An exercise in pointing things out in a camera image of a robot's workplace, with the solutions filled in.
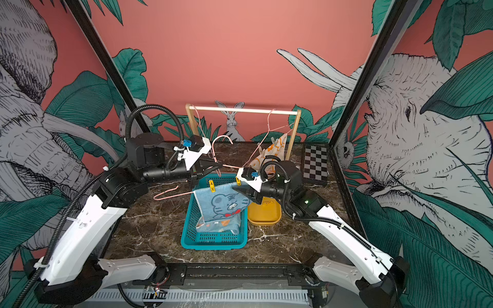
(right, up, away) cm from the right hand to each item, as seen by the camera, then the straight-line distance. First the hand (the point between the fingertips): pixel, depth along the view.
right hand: (235, 178), depth 63 cm
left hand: (-4, +6, -8) cm, 11 cm away
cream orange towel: (+18, +11, +29) cm, 36 cm away
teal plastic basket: (-20, -28, +17) cm, 38 cm away
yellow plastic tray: (+13, -20, +28) cm, 37 cm away
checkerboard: (+42, +5, +47) cm, 63 cm away
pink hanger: (+12, +18, +14) cm, 26 cm away
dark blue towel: (-5, -9, +6) cm, 12 cm away
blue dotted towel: (-4, -22, +20) cm, 30 cm away
